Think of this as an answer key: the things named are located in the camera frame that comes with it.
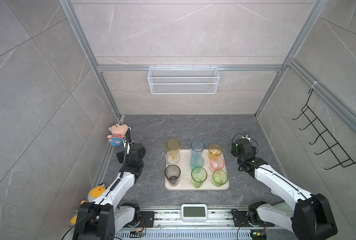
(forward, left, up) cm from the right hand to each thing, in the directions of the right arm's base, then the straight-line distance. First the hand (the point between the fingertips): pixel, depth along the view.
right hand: (242, 143), depth 86 cm
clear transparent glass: (-6, +41, -4) cm, 42 cm away
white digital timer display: (-33, +31, -9) cm, 46 cm away
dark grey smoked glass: (-14, +42, -7) cm, 44 cm away
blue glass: (-2, +27, +1) cm, 27 cm away
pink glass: (-7, +15, -9) cm, 19 cm away
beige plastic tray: (-15, +34, -14) cm, 40 cm away
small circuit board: (-41, +59, -14) cm, 73 cm away
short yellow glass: (+2, +14, -10) cm, 17 cm away
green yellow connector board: (-43, 0, -15) cm, 46 cm away
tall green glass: (-18, +27, 0) cm, 33 cm away
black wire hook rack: (-14, -29, +19) cm, 38 cm away
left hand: (0, +67, +2) cm, 67 cm away
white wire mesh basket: (+41, +35, +17) cm, 57 cm away
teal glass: (-5, +27, -11) cm, 29 cm away
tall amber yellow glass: (+2, +41, -1) cm, 41 cm away
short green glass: (-16, +14, -12) cm, 24 cm away
